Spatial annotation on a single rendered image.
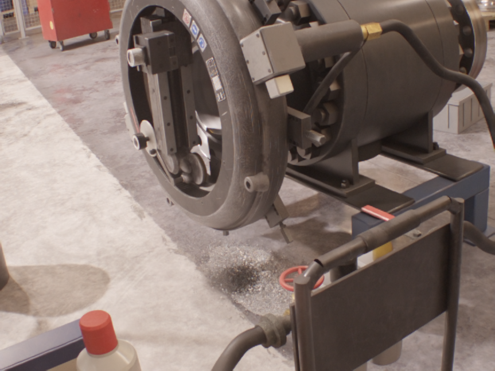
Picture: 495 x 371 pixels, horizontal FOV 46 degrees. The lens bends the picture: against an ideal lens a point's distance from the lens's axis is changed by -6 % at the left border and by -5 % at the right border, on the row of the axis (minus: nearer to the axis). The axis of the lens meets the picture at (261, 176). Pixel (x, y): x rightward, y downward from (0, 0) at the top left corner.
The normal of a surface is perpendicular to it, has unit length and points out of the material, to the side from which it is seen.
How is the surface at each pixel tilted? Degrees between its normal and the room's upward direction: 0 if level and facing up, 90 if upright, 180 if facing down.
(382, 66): 84
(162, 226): 0
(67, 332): 9
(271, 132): 94
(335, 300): 90
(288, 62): 67
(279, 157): 102
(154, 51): 94
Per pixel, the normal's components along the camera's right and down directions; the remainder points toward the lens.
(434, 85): 0.58, 0.48
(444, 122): -0.69, 0.34
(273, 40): 0.49, -0.11
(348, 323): 0.57, 0.26
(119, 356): 0.47, -0.58
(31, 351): 0.00, -0.86
